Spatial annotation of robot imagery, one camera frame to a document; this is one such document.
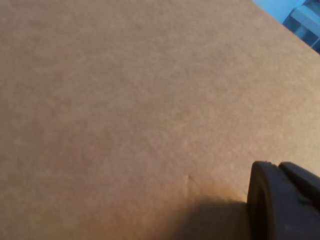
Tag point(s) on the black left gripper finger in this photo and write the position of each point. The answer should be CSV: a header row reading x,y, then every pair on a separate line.
x,y
283,202

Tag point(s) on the upper cardboard shoebox shell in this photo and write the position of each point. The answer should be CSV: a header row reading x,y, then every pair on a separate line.
x,y
140,119

